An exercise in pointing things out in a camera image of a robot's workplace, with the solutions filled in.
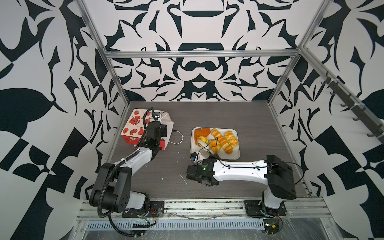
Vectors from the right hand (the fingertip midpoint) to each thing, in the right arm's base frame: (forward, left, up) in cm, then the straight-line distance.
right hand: (217, 158), depth 79 cm
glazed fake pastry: (+17, -11, -8) cm, 22 cm away
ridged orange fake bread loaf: (+12, -7, -9) cm, 17 cm away
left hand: (+21, +32, +6) cm, 39 cm away
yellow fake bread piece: (+13, +7, -2) cm, 15 cm away
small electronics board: (-28, -24, -13) cm, 39 cm away
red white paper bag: (+19, +47, +1) cm, 51 cm away
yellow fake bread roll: (+9, 0, -7) cm, 11 cm away
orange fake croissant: (+22, +8, -8) cm, 24 cm away
